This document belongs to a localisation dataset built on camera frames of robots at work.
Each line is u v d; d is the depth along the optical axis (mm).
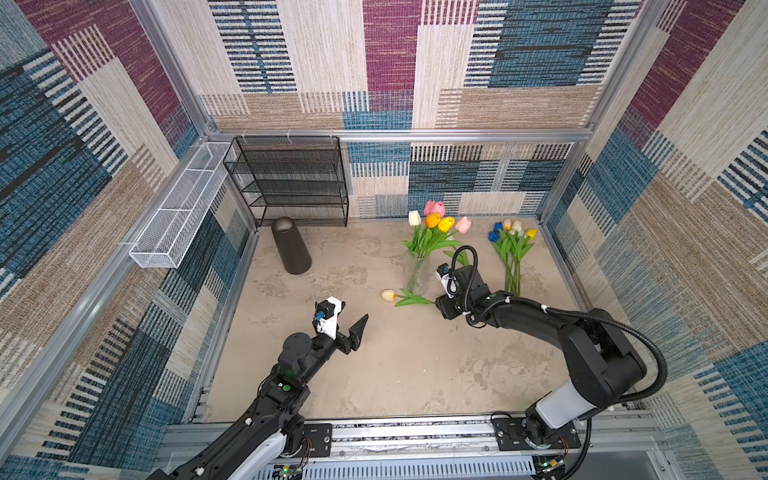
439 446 730
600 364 452
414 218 824
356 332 688
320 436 742
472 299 714
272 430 568
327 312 638
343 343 684
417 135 949
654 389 434
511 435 733
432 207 781
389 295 966
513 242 1083
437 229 764
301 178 1085
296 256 1005
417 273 931
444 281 839
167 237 712
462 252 793
